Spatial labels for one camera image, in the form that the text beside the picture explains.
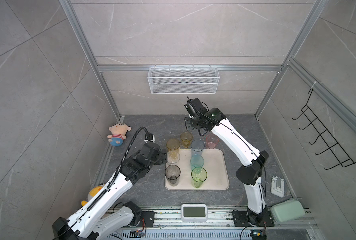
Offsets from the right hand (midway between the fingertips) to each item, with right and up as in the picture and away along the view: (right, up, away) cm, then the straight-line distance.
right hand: (189, 121), depth 81 cm
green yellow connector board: (+33, -55, -11) cm, 65 cm away
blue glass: (+5, -15, +5) cm, 16 cm away
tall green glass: (+5, -28, -6) cm, 29 cm away
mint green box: (+49, -45, -8) cm, 67 cm away
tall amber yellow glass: (-9, -14, +8) cm, 18 cm away
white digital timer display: (+2, -46, -9) cm, 47 cm away
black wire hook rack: (+63, -15, -18) cm, 68 cm away
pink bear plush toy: (-48, -6, +19) cm, 52 cm away
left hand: (-17, -15, -5) cm, 23 cm away
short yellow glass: (-1, -11, +24) cm, 27 cm away
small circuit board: (-25, -54, -11) cm, 61 cm away
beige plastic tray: (+18, -25, +11) cm, 32 cm away
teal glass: (+5, -25, +12) cm, 28 cm away
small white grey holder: (+50, -37, +2) cm, 63 cm away
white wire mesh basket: (-15, +29, +20) cm, 38 cm away
